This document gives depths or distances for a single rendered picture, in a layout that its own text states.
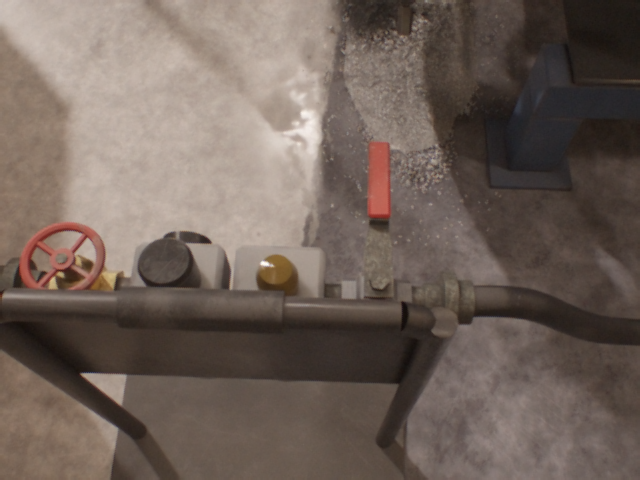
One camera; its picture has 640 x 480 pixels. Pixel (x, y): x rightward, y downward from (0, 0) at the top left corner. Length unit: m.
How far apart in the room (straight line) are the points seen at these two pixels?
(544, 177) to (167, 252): 0.81
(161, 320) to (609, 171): 0.96
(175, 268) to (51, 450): 0.58
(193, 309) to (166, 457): 0.58
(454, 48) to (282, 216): 0.48
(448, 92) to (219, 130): 0.43
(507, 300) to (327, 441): 0.47
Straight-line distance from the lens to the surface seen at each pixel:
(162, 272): 0.59
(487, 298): 0.65
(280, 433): 1.05
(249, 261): 0.64
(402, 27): 1.07
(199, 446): 1.06
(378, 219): 0.63
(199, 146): 1.26
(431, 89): 1.32
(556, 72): 1.07
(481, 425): 1.09
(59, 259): 0.63
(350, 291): 0.64
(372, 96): 1.30
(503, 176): 1.24
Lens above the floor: 1.04
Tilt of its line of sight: 65 degrees down
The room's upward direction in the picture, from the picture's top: straight up
